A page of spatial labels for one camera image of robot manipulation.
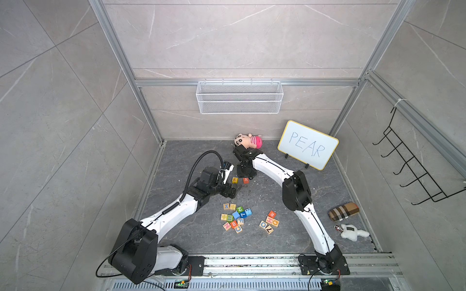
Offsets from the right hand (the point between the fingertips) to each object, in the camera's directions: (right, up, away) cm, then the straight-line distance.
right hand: (244, 174), depth 101 cm
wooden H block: (+11, -20, -16) cm, 28 cm away
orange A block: (+1, -3, -3) cm, 5 cm away
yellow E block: (-5, -3, -3) cm, 7 cm away
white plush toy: (+47, -24, -21) cm, 57 cm away
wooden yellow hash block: (-11, -19, -15) cm, 26 cm away
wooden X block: (-10, -15, -11) cm, 21 cm away
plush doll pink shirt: (+3, +20, +9) cm, 22 cm away
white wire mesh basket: (-3, +44, 0) cm, 44 cm away
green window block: (-8, -19, -15) cm, 26 cm away
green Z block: (-3, -16, -13) cm, 21 cm away
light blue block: (+1, -17, -13) cm, 22 cm away
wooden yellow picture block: (-7, -15, -11) cm, 20 cm away
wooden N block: (-9, -22, -18) cm, 30 cm away
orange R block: (+13, -18, -15) cm, 26 cm away
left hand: (-5, 0, -17) cm, 18 cm away
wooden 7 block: (+10, -23, -19) cm, 32 cm away
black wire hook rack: (+64, +2, -36) cm, 74 cm away
